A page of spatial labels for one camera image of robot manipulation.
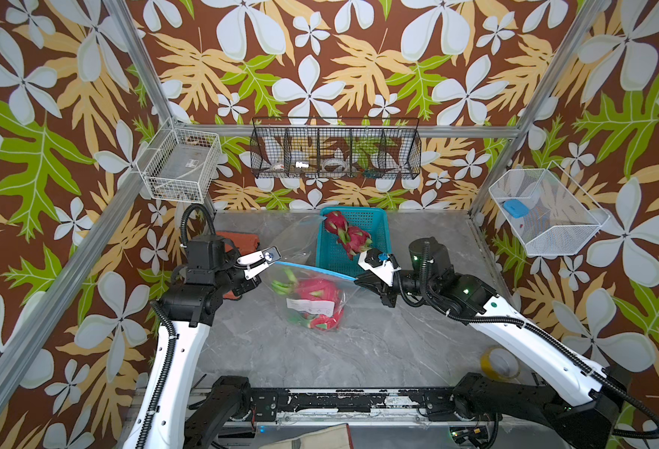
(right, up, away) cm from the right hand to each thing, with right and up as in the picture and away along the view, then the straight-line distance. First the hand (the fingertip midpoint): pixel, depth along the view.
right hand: (357, 276), depth 68 cm
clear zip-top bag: (-20, +12, +34) cm, 41 cm away
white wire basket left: (-54, +33, +18) cm, 65 cm away
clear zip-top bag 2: (-12, -7, +8) cm, 16 cm away
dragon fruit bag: (-9, -15, +12) cm, 22 cm away
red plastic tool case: (-39, +8, +38) cm, 55 cm away
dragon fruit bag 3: (-4, +15, +33) cm, 37 cm away
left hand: (-27, +6, +2) cm, 28 cm away
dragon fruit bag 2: (+2, +9, +31) cm, 32 cm away
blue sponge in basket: (+51, +19, +18) cm, 58 cm away
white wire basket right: (+59, +17, +14) cm, 63 cm away
